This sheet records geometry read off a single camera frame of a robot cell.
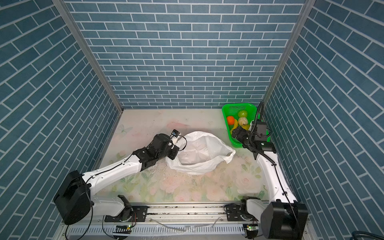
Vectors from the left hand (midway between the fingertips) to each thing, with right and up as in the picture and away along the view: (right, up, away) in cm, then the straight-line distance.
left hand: (178, 145), depth 84 cm
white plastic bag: (+11, -5, +12) cm, 18 cm away
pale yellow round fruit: (+43, +14, +21) cm, 50 cm away
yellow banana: (+38, +11, +24) cm, 46 cm away
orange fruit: (+34, +15, +22) cm, 43 cm away
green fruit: (+44, +20, +27) cm, 56 cm away
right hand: (+33, +8, -2) cm, 34 cm away
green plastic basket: (+40, +19, +31) cm, 54 cm away
